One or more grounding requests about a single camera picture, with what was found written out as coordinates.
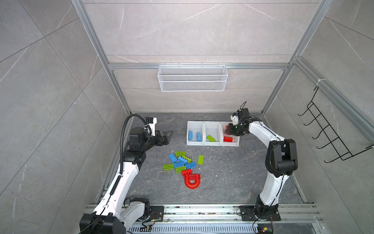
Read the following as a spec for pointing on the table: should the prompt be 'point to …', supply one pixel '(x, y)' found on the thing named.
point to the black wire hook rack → (343, 152)
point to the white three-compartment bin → (209, 133)
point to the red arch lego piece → (196, 177)
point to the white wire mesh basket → (193, 78)
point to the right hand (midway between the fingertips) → (227, 130)
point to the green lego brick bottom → (179, 169)
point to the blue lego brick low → (198, 136)
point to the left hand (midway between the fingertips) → (165, 128)
